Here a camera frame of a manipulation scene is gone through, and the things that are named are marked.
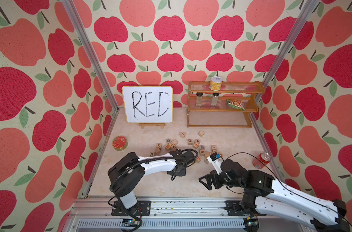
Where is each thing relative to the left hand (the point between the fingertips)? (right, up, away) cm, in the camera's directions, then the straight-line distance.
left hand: (180, 176), depth 85 cm
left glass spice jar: (+13, +47, +14) cm, 51 cm away
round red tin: (-41, +18, +11) cm, 47 cm away
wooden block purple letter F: (+22, +15, +11) cm, 29 cm away
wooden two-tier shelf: (+38, +48, +41) cm, 74 cm away
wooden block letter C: (-4, +15, +10) cm, 19 cm away
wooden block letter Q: (-8, +20, +13) cm, 25 cm away
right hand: (+12, +4, -15) cm, 19 cm away
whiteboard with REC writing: (-22, +45, +14) cm, 52 cm away
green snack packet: (+38, +45, +11) cm, 59 cm away
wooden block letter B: (-8, +15, +11) cm, 20 cm away
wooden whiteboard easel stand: (-28, +30, +22) cm, 47 cm away
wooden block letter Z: (+2, +23, +17) cm, 29 cm away
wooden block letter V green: (-19, +12, +6) cm, 23 cm away
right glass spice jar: (+24, +50, +11) cm, 57 cm away
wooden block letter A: (+11, +9, +5) cm, 15 cm away
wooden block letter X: (+7, +19, +13) cm, 24 cm away
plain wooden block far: (+16, +24, +19) cm, 35 cm away
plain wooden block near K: (-15, +13, +8) cm, 21 cm away
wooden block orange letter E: (+11, +17, +11) cm, 23 cm away
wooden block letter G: (+15, +14, +8) cm, 22 cm away
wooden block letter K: (-14, +17, +11) cm, 25 cm away
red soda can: (+49, +12, -3) cm, 50 cm away
